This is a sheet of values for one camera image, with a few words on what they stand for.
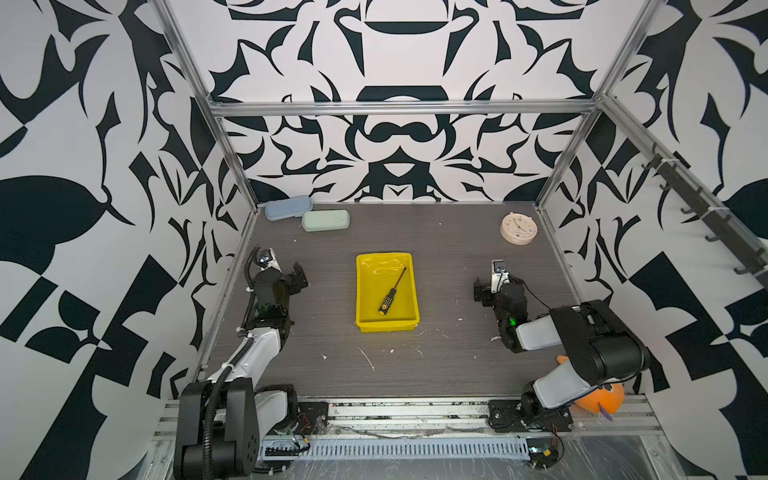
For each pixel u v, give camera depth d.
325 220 1.12
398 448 0.71
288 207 1.16
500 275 0.80
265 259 0.74
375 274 1.04
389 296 0.94
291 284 0.80
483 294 0.86
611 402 0.71
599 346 0.46
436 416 0.76
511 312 0.73
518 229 1.10
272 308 0.66
